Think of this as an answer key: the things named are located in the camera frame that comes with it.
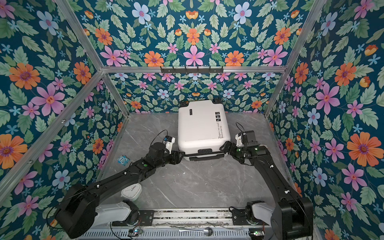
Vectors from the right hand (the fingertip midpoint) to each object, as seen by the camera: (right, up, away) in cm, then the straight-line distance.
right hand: (226, 150), depth 81 cm
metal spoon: (-11, -35, -13) cm, 39 cm away
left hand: (-24, 0, 0) cm, 24 cm away
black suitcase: (-13, +13, +4) cm, 19 cm away
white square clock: (-51, -22, -2) cm, 56 cm away
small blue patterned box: (-63, -8, +12) cm, 65 cm away
